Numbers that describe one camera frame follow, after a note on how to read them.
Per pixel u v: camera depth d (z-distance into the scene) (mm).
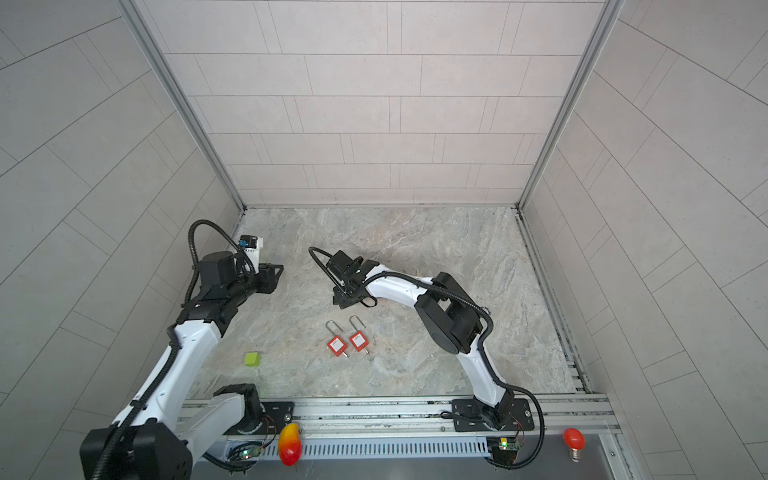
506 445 682
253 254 691
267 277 689
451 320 514
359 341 825
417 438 699
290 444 653
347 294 680
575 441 665
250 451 643
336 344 819
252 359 784
